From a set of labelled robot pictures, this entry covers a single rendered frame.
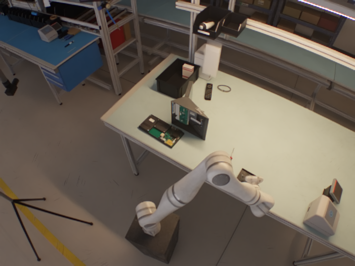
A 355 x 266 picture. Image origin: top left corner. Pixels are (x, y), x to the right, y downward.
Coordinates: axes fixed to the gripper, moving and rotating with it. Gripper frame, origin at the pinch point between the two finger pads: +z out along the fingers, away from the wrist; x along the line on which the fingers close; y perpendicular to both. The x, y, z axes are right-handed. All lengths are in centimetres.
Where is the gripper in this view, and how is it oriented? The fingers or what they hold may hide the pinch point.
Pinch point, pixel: (244, 173)
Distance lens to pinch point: 129.7
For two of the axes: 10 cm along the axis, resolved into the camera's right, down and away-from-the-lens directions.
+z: 0.7, -1.7, 9.8
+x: 10.0, 0.6, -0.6
